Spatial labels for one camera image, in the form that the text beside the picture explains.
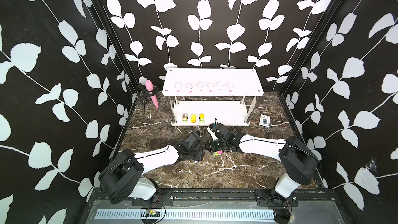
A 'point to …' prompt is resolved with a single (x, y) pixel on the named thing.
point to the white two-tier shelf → (188, 82)
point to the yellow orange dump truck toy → (193, 118)
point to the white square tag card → (265, 121)
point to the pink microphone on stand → (149, 88)
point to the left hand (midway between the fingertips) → (202, 151)
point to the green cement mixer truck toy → (201, 117)
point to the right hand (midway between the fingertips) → (204, 145)
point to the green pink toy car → (217, 153)
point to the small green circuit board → (150, 213)
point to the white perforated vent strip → (258, 214)
